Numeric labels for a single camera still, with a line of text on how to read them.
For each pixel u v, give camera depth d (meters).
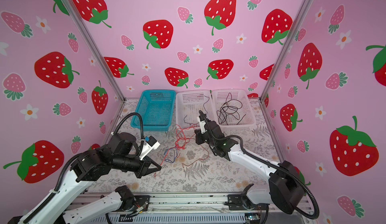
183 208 0.73
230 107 1.13
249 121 1.01
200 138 0.73
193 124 1.04
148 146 0.56
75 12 0.75
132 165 0.52
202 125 0.72
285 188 0.41
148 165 0.53
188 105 1.16
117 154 0.46
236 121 1.06
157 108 1.15
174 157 0.91
